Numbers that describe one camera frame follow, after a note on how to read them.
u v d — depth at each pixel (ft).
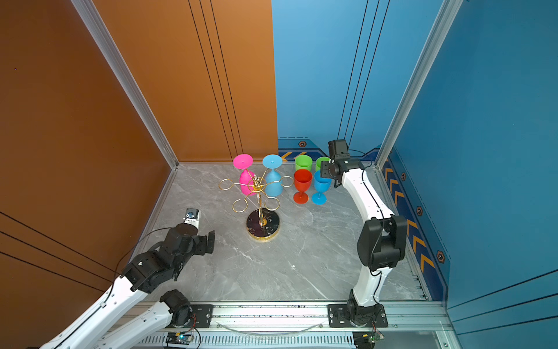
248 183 2.47
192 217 2.08
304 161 3.29
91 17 2.33
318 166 3.24
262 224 3.04
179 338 2.32
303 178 3.02
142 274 1.56
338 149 2.25
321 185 3.00
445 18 2.34
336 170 2.08
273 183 2.80
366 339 2.29
